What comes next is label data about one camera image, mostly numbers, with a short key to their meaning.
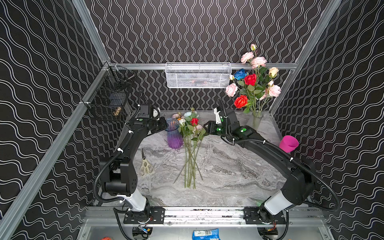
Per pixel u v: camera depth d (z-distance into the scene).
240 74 0.78
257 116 0.94
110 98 0.92
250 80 0.74
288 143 0.91
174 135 0.88
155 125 0.74
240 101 0.81
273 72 0.82
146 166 0.91
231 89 0.82
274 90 0.80
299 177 0.42
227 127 0.61
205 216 0.76
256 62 0.78
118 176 0.45
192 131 1.04
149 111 0.69
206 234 0.69
